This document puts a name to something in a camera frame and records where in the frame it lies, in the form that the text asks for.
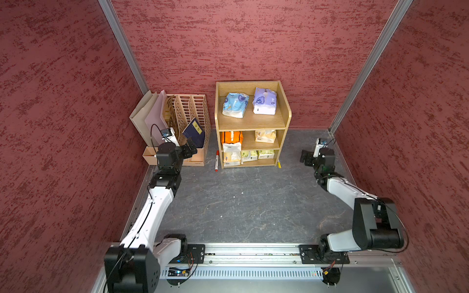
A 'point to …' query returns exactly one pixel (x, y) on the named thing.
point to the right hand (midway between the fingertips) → (310, 153)
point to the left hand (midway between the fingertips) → (182, 143)
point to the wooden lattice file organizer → (178, 110)
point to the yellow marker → (279, 164)
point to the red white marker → (216, 168)
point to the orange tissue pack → (231, 137)
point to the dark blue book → (195, 131)
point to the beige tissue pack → (265, 135)
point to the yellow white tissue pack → (232, 153)
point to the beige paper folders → (148, 118)
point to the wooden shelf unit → (253, 118)
